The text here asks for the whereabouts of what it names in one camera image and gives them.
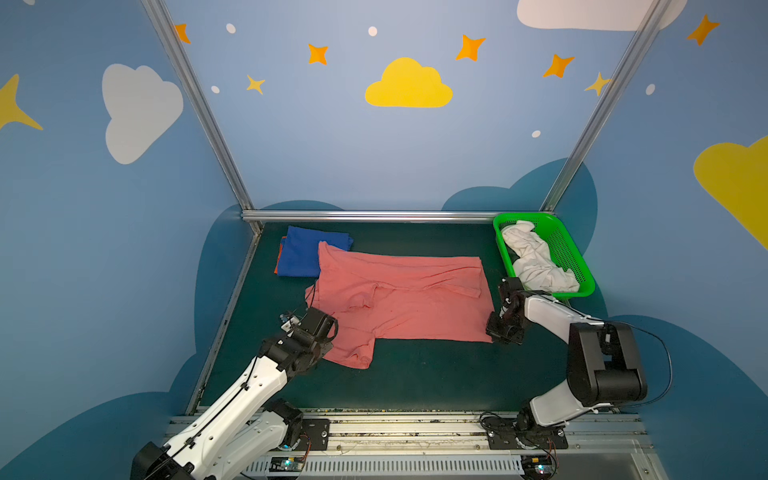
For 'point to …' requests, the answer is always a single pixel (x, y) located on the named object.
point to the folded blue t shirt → (300, 251)
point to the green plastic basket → (562, 250)
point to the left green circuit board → (286, 464)
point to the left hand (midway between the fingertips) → (327, 345)
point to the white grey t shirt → (534, 266)
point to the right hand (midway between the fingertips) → (497, 334)
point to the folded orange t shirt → (280, 250)
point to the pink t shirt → (440, 298)
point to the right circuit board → (537, 466)
